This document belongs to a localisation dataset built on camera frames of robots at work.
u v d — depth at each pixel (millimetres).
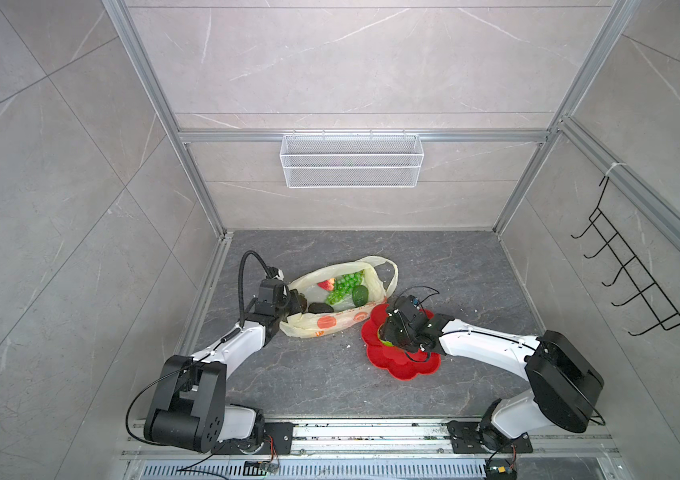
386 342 801
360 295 954
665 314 602
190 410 418
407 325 671
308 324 875
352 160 1007
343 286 989
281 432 746
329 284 994
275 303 700
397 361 851
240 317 612
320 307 945
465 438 730
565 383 435
